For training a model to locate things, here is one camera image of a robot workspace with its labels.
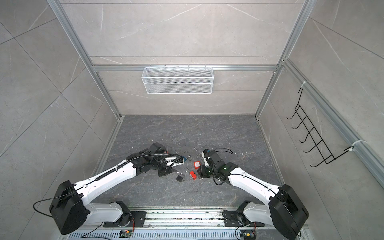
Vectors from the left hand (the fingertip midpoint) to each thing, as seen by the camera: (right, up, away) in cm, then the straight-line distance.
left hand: (174, 161), depth 81 cm
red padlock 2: (+10, -9, +5) cm, 15 cm away
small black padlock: (+2, -11, +7) cm, 13 cm away
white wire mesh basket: (-1, +51, +19) cm, 55 cm away
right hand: (+14, -5, +3) cm, 16 cm away
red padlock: (+13, -4, +10) cm, 17 cm away
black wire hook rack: (+67, +13, -14) cm, 70 cm away
